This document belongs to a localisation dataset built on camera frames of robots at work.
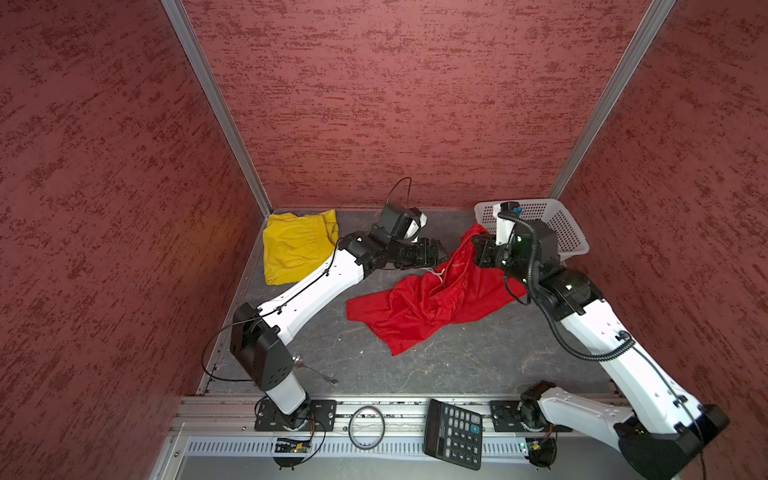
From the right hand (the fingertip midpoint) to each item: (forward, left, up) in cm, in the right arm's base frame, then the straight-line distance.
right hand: (470, 244), depth 70 cm
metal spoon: (-17, +46, -30) cm, 57 cm away
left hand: (-2, +8, -6) cm, 10 cm away
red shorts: (-3, +15, -28) cm, 31 cm away
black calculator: (-35, +5, -30) cm, 47 cm away
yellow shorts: (+24, +54, -27) cm, 65 cm away
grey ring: (-33, +31, -31) cm, 54 cm away
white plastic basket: (+20, -46, -26) cm, 57 cm away
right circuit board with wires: (-39, -16, -33) cm, 53 cm away
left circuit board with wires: (-36, +45, -33) cm, 67 cm away
